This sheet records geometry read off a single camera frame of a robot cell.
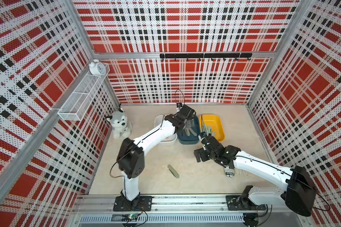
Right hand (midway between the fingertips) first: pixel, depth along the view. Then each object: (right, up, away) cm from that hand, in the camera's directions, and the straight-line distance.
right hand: (203, 150), depth 82 cm
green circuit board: (-39, -30, -13) cm, 51 cm away
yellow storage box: (+11, +14, +24) cm, 30 cm away
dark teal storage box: (-7, +8, +19) cm, 21 cm away
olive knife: (-5, +9, +19) cm, 22 cm away
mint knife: (+4, +12, +13) cm, 18 cm away
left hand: (-10, +18, +6) cm, 21 cm away
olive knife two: (-18, -13, +2) cm, 22 cm away
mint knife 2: (+8, +11, +22) cm, 25 cm away
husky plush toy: (-52, +13, +9) cm, 55 cm away
